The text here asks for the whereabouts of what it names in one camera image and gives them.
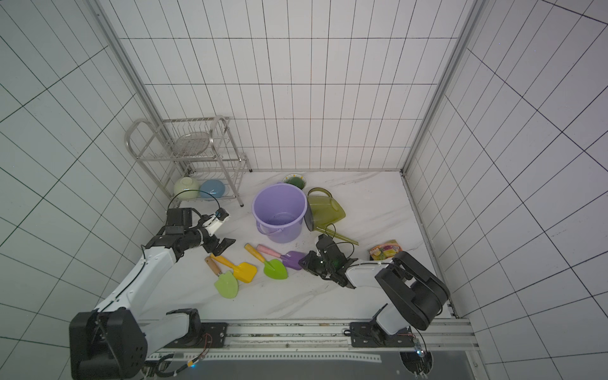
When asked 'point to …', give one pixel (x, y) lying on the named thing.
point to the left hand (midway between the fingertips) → (222, 234)
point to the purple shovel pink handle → (290, 259)
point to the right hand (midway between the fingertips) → (292, 265)
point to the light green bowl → (188, 187)
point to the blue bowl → (213, 187)
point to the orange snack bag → (385, 250)
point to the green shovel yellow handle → (273, 268)
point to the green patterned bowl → (294, 179)
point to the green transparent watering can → (322, 211)
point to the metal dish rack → (191, 158)
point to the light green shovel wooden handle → (226, 284)
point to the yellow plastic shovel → (245, 272)
